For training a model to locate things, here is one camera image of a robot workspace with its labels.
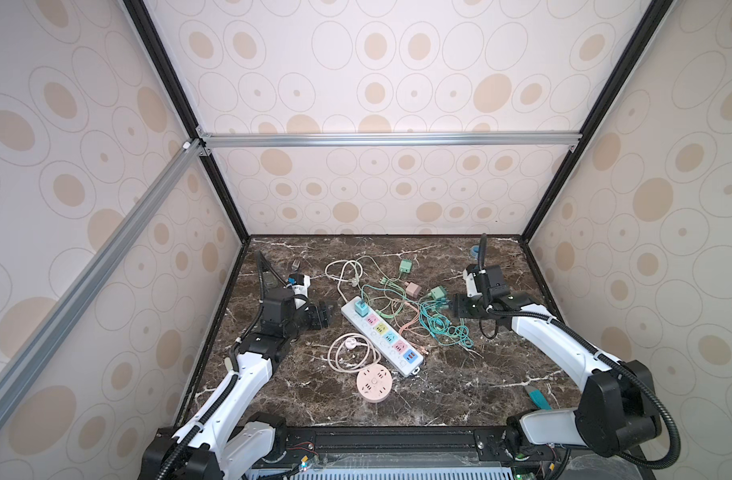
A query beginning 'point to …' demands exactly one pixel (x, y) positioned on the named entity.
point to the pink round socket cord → (352, 353)
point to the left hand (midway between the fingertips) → (334, 301)
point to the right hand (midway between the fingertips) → (460, 303)
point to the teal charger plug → (361, 308)
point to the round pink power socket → (374, 383)
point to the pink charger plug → (412, 289)
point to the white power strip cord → (344, 271)
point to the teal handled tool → (540, 399)
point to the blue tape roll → (474, 251)
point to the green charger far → (406, 266)
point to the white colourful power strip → (401, 355)
